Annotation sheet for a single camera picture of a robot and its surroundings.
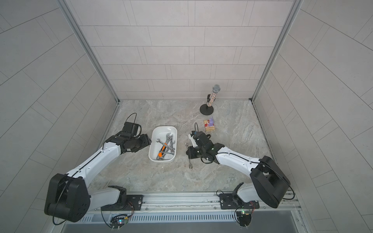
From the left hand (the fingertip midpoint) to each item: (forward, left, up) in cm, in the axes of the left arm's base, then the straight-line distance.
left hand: (151, 140), depth 86 cm
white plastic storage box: (+9, -3, -4) cm, 10 cm away
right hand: (-7, -21, -1) cm, 22 cm away
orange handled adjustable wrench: (-6, -6, -6) cm, 10 cm away
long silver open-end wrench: (-14, -23, -1) cm, 27 cm away
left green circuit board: (-38, +9, -6) cm, 40 cm away
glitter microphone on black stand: (+31, -35, -6) cm, 47 cm away
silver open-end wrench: (-3, -12, -6) cm, 14 cm away
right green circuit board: (-37, -50, -7) cm, 62 cm away
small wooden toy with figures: (+15, -36, -4) cm, 39 cm away
